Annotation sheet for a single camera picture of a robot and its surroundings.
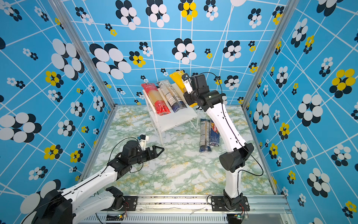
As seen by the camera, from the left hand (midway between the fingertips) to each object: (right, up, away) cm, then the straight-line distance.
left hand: (161, 150), depth 80 cm
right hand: (+17, +34, -2) cm, 38 cm away
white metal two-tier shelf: (+5, +25, -7) cm, 27 cm away
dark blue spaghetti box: (+35, +6, +16) cm, 39 cm away
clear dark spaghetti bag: (+29, +6, +19) cm, 35 cm away
